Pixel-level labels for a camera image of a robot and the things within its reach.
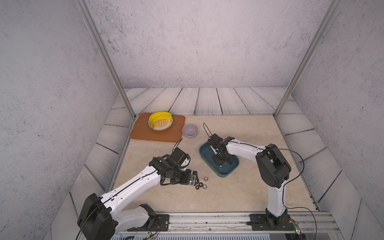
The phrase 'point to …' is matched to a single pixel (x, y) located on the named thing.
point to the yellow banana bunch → (156, 116)
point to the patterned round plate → (162, 124)
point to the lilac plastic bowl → (190, 130)
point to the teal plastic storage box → (206, 153)
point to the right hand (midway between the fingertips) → (220, 159)
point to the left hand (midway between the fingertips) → (194, 182)
